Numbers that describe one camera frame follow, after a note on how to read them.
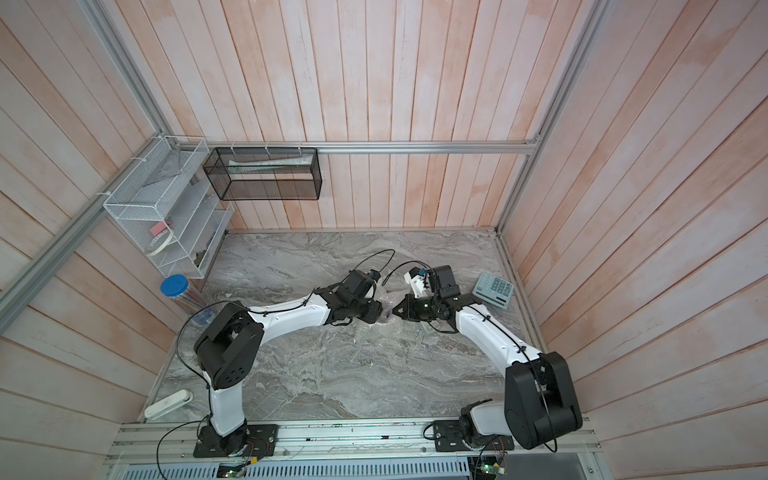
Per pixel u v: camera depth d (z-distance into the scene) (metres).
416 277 0.79
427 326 0.90
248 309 0.53
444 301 0.66
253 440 0.73
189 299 0.84
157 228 0.82
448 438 0.73
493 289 1.01
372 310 0.84
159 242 0.82
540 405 0.42
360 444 0.73
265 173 1.06
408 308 0.74
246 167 0.88
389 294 0.90
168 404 0.76
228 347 0.49
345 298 0.71
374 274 0.83
